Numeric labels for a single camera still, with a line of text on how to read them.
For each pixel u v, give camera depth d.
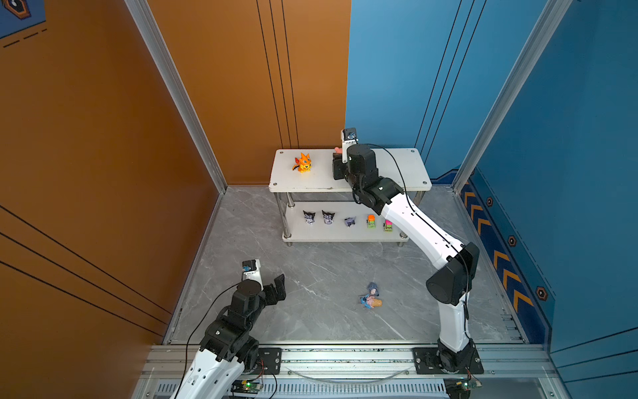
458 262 0.48
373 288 0.86
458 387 0.71
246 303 0.57
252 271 0.67
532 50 0.77
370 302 0.82
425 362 0.72
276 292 0.71
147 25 0.72
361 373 0.72
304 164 0.73
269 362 0.73
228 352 0.53
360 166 0.56
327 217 0.94
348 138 0.64
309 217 0.96
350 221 0.96
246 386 0.71
